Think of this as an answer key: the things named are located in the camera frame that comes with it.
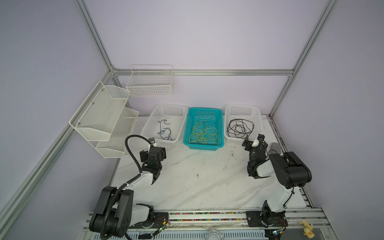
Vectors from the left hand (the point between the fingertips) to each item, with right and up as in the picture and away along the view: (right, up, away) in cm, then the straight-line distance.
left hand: (151, 150), depth 89 cm
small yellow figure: (+80, -35, -20) cm, 90 cm away
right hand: (+64, +8, +4) cm, 65 cm away
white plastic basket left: (+10, +24, +30) cm, 40 cm away
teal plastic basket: (+41, +21, +26) cm, 53 cm away
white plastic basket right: (+70, +26, +27) cm, 79 cm away
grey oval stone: (+81, 0, +10) cm, 81 cm away
